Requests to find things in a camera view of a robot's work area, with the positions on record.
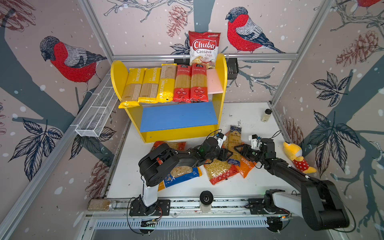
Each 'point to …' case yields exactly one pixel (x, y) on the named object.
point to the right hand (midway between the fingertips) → (235, 148)
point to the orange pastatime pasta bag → (246, 164)
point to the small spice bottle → (265, 117)
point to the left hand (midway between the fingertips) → (233, 151)
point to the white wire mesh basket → (94, 119)
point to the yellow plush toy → (294, 152)
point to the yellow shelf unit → (173, 120)
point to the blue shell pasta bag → (180, 174)
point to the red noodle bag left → (175, 145)
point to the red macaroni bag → (218, 170)
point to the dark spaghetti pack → (234, 140)
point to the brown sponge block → (101, 205)
